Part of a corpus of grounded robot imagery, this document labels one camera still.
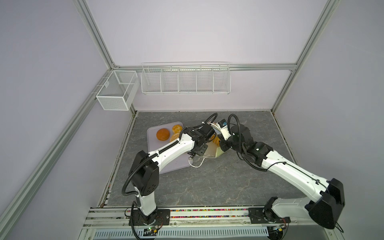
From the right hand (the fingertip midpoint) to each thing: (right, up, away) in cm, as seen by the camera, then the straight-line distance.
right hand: (219, 135), depth 77 cm
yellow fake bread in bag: (-3, -1, -9) cm, 10 cm away
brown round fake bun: (-35, -1, +25) cm, 43 cm away
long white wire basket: (-19, +37, +21) cm, 46 cm away
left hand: (-11, -9, +7) cm, 16 cm away
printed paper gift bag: (-3, -8, -1) cm, 9 cm away
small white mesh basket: (-67, +30, +27) cm, 78 cm away
